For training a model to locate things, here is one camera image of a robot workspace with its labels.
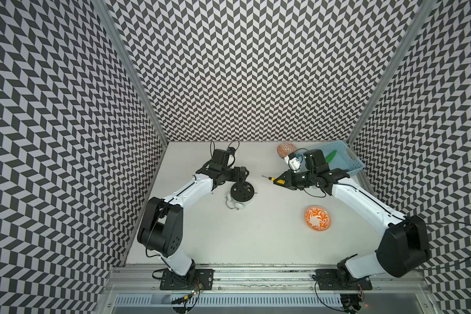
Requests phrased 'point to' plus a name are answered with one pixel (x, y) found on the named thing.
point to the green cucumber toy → (330, 156)
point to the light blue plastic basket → (338, 155)
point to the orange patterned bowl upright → (318, 218)
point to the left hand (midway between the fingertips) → (238, 172)
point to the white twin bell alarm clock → (241, 193)
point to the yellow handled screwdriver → (271, 178)
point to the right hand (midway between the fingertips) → (276, 185)
